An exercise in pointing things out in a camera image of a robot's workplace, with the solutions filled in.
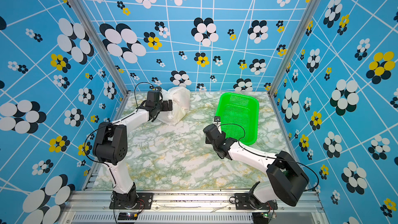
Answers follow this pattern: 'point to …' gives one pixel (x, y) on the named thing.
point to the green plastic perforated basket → (239, 114)
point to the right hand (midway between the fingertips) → (212, 132)
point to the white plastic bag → (180, 96)
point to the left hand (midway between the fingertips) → (166, 101)
